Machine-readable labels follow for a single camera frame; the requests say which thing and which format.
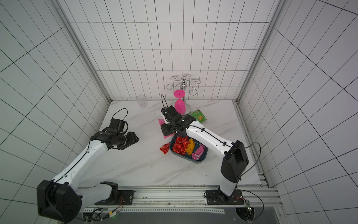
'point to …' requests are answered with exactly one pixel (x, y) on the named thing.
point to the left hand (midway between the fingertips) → (133, 143)
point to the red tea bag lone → (179, 148)
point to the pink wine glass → (179, 104)
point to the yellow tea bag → (190, 146)
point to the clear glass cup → (141, 101)
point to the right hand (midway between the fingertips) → (160, 130)
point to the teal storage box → (186, 156)
